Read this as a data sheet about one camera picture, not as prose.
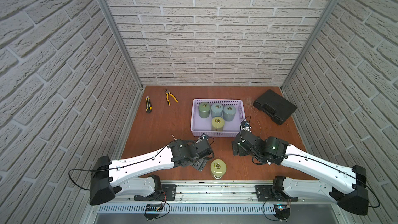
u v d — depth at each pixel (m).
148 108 1.06
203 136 0.56
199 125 0.98
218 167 0.74
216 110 0.96
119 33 0.90
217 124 0.90
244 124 0.65
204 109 0.97
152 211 0.71
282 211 0.70
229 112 0.97
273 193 0.66
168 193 0.74
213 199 0.73
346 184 0.40
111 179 0.40
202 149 0.54
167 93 1.13
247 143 0.53
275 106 1.02
